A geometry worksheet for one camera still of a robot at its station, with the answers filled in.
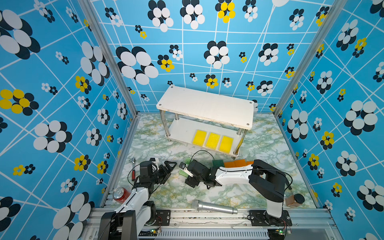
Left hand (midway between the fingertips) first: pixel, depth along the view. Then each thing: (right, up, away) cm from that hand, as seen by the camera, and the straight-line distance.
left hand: (174, 167), depth 86 cm
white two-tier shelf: (+20, +27, -15) cm, 36 cm away
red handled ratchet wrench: (-25, -3, +3) cm, 25 cm away
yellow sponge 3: (+32, +13, +8) cm, 35 cm away
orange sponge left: (+34, 0, +6) cm, 34 cm away
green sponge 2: (+26, +1, +5) cm, 26 cm away
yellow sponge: (+15, +17, +13) cm, 26 cm away
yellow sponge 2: (+24, +15, +10) cm, 30 cm away
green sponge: (+6, 0, -9) cm, 10 cm away
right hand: (+9, -3, +3) cm, 10 cm away
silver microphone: (+14, -15, -12) cm, 24 cm away
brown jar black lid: (+60, -12, -15) cm, 63 cm away
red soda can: (-24, -9, -15) cm, 29 cm away
